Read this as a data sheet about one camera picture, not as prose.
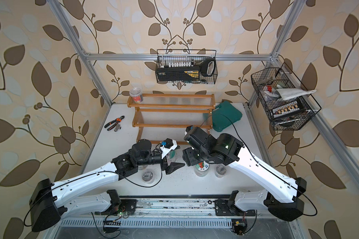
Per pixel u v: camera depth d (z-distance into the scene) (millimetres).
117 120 1094
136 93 788
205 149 439
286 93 640
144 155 561
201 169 788
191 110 959
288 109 666
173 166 598
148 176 793
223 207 735
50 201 399
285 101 629
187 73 825
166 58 911
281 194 377
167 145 576
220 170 808
